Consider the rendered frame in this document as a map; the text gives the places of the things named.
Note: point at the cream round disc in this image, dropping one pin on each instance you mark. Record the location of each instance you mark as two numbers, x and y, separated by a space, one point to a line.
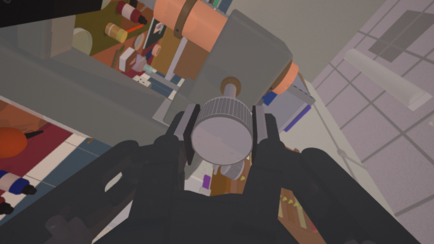
81 41

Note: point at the lilac grey microscope stage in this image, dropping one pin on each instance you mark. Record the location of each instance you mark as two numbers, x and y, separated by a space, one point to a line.
291 105

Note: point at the purple slide holder bar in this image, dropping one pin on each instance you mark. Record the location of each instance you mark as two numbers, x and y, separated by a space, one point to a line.
298 118

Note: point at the round glass lens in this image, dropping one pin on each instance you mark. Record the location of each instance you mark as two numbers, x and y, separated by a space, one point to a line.
139 41

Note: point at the white ceiling tube light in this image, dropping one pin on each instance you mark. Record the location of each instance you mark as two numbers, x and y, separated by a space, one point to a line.
386 78

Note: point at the white small box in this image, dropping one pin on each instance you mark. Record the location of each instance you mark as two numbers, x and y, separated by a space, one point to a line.
126 59

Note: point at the blue and white dropper bottle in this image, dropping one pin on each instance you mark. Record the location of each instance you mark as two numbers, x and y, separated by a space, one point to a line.
15 183

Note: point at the black bar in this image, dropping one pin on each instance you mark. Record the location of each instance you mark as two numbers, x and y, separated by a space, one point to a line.
44 10

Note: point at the dark grey ceiling vent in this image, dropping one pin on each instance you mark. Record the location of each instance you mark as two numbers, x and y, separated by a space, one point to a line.
403 34

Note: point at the yellow bottle with orange tip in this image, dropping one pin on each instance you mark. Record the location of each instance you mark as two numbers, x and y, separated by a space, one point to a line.
116 32

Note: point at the red and white dropper bottle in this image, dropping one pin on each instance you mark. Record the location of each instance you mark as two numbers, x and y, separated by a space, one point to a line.
130 12

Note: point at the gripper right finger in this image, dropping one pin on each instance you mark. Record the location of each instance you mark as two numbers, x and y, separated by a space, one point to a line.
271 159

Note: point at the grey microscope body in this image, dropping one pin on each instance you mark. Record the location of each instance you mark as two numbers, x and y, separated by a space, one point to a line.
244 57

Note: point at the orange rubber blower bulb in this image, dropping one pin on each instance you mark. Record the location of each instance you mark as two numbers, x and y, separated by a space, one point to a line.
12 142

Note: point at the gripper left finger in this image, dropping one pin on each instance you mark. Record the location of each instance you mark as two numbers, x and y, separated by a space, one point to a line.
166 159

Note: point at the dark red mat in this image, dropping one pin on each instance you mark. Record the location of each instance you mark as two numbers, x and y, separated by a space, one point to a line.
40 149

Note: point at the white socket strip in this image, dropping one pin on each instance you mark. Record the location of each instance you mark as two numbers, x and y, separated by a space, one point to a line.
141 80

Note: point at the blue stage clip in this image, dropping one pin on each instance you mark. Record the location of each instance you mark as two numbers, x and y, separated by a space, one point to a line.
270 98

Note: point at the white box with purple label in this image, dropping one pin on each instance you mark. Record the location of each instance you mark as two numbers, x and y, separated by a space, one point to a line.
195 178

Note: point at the olive green mat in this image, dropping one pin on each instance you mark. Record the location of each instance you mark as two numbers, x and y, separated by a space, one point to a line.
98 15

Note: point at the peach tape roll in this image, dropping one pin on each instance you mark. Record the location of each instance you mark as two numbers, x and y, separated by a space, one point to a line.
156 50

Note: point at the large grey knurled coarse knob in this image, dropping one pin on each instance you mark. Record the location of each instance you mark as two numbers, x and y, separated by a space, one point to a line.
222 135

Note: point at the small grey knurled fine knob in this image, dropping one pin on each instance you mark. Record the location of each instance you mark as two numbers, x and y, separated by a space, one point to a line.
234 170

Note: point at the dark booklet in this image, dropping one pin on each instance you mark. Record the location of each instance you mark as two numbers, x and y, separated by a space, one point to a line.
155 32

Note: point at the red bottle with black tip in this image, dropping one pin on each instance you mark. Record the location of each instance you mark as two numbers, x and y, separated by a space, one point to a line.
5 206

